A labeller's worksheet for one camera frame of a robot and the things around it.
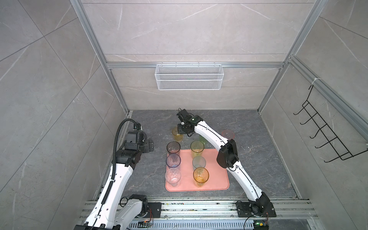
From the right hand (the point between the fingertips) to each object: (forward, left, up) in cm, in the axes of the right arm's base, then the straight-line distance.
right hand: (180, 129), depth 100 cm
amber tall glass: (-33, -12, 0) cm, 35 cm away
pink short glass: (+2, -37, -11) cm, 39 cm away
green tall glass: (-18, -10, +4) cm, 21 cm away
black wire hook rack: (-34, -70, +26) cm, 82 cm away
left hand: (-18, +21, +16) cm, 32 cm away
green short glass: (-22, -13, +19) cm, 32 cm away
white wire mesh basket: (+29, -7, +23) cm, 38 cm away
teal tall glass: (-24, -11, -3) cm, 26 cm away
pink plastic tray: (-33, -22, -6) cm, 41 cm away
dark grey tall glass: (-18, +4, +7) cm, 20 cm away
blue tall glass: (-24, +4, +1) cm, 25 cm away
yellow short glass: (-5, +2, -3) cm, 6 cm away
